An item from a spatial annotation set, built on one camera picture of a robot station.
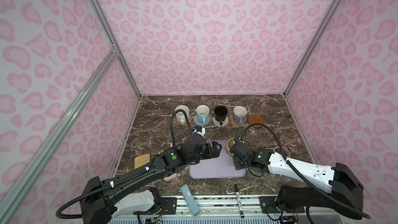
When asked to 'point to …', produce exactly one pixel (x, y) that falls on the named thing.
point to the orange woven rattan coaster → (186, 124)
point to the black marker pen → (238, 201)
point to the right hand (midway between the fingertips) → (237, 160)
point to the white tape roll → (285, 149)
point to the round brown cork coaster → (254, 118)
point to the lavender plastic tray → (222, 167)
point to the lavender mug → (239, 114)
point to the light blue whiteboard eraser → (191, 201)
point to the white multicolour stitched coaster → (217, 123)
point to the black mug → (221, 113)
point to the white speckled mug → (181, 117)
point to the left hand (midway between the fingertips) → (217, 146)
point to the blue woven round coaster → (196, 121)
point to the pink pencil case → (170, 178)
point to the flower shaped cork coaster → (235, 124)
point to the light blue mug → (202, 113)
